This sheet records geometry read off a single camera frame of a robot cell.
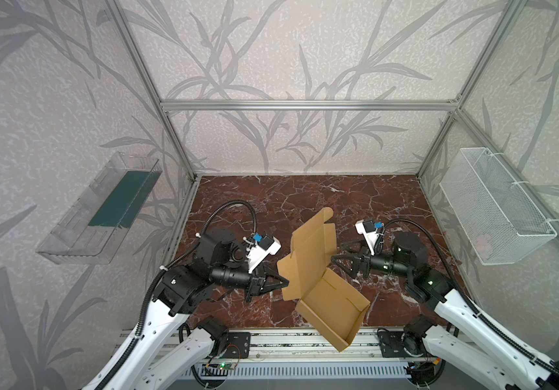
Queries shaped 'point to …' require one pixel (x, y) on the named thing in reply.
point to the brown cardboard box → (328, 306)
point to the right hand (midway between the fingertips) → (337, 252)
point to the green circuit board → (224, 366)
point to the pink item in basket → (483, 246)
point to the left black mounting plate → (237, 345)
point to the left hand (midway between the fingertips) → (284, 287)
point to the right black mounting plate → (392, 345)
